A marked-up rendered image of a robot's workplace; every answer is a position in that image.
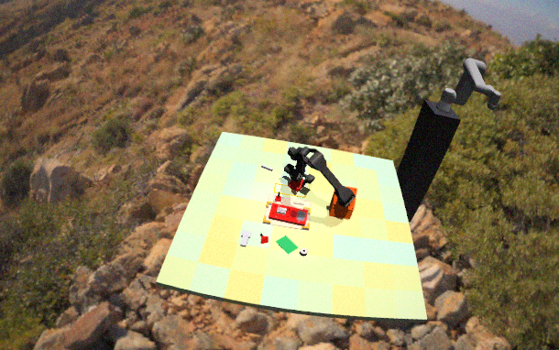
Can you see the green flat rectangular pad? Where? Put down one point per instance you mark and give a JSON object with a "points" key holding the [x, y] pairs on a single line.
{"points": [[287, 245]]}

